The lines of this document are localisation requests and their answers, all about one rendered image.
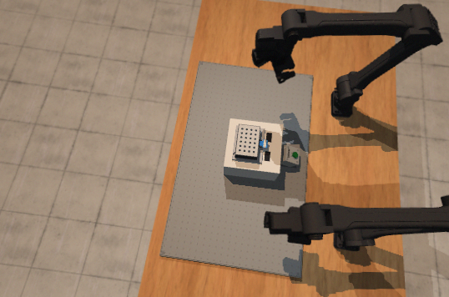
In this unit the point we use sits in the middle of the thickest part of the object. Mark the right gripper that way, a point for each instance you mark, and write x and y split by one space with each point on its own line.
289 64

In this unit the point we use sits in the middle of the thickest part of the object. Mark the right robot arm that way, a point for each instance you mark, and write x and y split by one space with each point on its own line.
414 33

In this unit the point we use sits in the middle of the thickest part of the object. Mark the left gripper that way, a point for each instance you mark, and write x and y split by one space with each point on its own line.
297 240

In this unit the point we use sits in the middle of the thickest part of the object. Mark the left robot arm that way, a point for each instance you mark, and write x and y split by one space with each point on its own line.
355 223

